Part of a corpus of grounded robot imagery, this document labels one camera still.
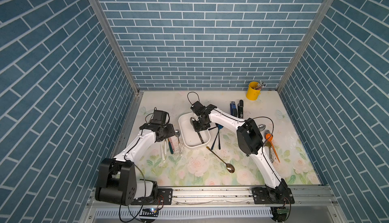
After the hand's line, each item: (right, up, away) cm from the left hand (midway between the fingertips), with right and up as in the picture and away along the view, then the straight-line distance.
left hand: (174, 131), depth 88 cm
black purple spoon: (+23, -9, +3) cm, 25 cm away
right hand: (+13, -1, +9) cm, 16 cm away
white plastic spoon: (-6, -13, -2) cm, 15 cm away
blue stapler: (+39, +13, +20) cm, 46 cm away
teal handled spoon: (+55, +1, +8) cm, 55 cm away
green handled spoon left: (-2, -12, +1) cm, 12 cm away
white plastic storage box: (+9, -5, +6) cm, 12 cm away
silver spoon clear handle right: (+57, -14, -1) cm, 59 cm away
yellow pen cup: (+54, +26, +20) cm, 64 cm away
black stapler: (+44, +13, +20) cm, 50 cm away
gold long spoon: (+32, -19, -5) cm, 38 cm away
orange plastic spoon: (+59, -5, +7) cm, 60 cm away
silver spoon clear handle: (+1, -2, +7) cm, 7 cm away
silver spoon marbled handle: (+10, +6, +12) cm, 17 cm away
